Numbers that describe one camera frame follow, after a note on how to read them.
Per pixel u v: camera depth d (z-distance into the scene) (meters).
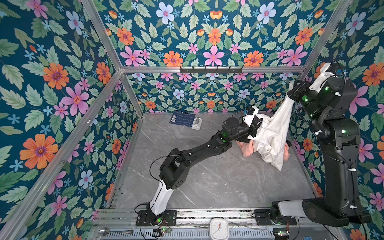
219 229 0.68
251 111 0.61
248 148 0.86
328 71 0.43
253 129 0.64
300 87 0.46
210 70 0.91
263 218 0.73
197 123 1.11
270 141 0.80
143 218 0.74
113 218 0.75
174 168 0.53
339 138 0.35
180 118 1.15
